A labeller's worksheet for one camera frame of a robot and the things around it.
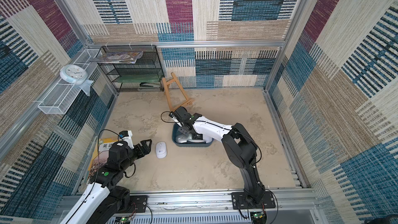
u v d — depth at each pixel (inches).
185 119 28.0
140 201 29.3
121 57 34.1
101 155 35.1
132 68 42.6
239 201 28.7
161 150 34.7
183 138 36.9
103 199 21.0
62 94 28.7
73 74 29.5
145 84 43.3
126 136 28.4
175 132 37.8
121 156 23.5
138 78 43.9
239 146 19.8
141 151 27.9
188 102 42.1
